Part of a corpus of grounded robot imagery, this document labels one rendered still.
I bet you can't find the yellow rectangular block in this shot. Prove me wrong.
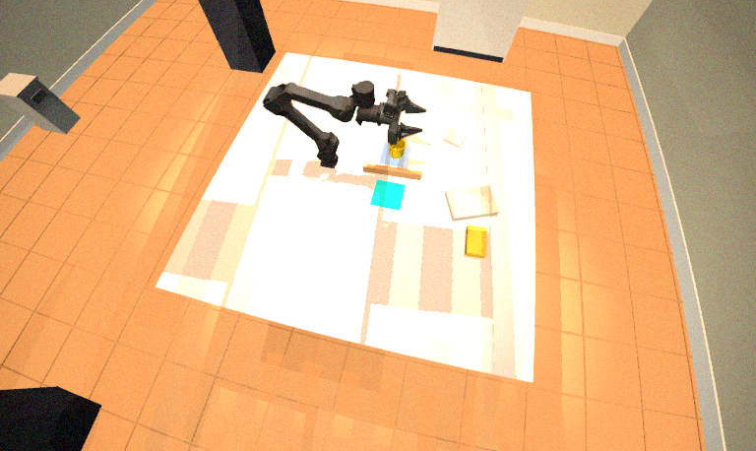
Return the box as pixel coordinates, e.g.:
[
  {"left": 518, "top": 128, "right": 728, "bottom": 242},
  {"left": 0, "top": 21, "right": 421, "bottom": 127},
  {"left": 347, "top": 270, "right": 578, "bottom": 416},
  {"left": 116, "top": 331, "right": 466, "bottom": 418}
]
[{"left": 465, "top": 225, "right": 487, "bottom": 258}]

